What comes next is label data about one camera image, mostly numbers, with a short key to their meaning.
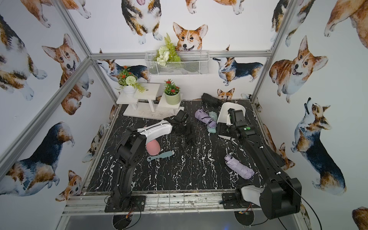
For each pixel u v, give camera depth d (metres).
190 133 0.88
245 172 0.80
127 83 0.91
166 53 0.78
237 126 0.61
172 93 0.90
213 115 1.06
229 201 0.74
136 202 0.74
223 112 1.01
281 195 0.40
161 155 0.90
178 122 0.75
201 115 1.07
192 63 0.93
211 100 1.17
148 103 1.06
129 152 0.54
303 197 0.37
